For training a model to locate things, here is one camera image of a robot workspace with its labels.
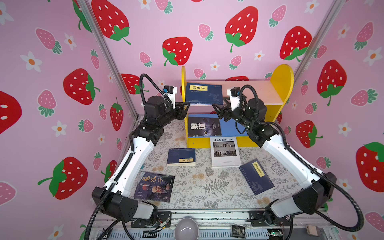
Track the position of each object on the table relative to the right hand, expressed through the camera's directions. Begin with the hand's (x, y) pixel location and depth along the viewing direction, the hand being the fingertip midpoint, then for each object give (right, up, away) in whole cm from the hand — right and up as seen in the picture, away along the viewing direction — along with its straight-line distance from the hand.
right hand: (217, 100), depth 68 cm
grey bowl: (-15, -62, +2) cm, 63 cm away
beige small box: (+45, -62, +2) cm, 77 cm away
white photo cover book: (+8, -28, +27) cm, 40 cm away
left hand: (-14, -1, 0) cm, 14 cm away
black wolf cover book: (-5, -12, +25) cm, 28 cm away
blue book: (-18, -32, +29) cm, 47 cm away
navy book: (+25, -43, +20) cm, 53 cm away
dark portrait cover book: (-34, -46, +16) cm, 60 cm away
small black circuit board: (+10, -62, +1) cm, 62 cm away
